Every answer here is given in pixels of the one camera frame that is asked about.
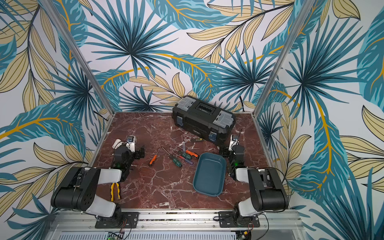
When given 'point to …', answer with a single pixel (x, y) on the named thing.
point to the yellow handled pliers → (112, 190)
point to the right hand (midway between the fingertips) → (230, 143)
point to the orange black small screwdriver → (153, 158)
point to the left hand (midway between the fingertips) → (136, 145)
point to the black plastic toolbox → (203, 119)
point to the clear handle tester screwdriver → (184, 148)
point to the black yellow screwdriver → (198, 139)
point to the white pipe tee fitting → (117, 143)
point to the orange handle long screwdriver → (189, 152)
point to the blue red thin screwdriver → (184, 159)
